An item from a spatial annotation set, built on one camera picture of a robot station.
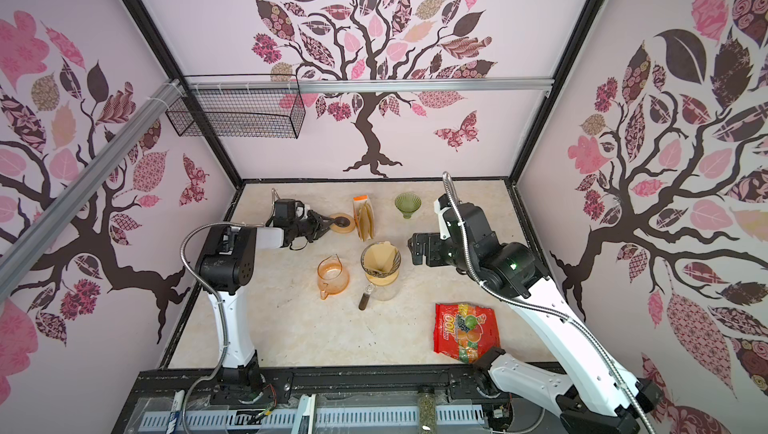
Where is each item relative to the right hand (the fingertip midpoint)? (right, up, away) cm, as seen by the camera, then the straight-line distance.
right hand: (426, 238), depth 67 cm
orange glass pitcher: (-27, -16, +26) cm, 41 cm away
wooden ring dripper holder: (-11, -14, +14) cm, 22 cm away
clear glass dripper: (-7, -9, +9) cm, 14 cm away
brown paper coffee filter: (-11, -6, +13) cm, 18 cm away
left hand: (-28, +2, +36) cm, 46 cm away
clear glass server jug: (-12, -19, +21) cm, 30 cm away
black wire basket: (-57, +40, +28) cm, 75 cm away
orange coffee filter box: (-18, +4, +34) cm, 38 cm away
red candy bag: (+11, -27, +12) cm, 32 cm away
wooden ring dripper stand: (-25, -1, +35) cm, 43 cm away
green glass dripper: (-2, +9, +42) cm, 43 cm away
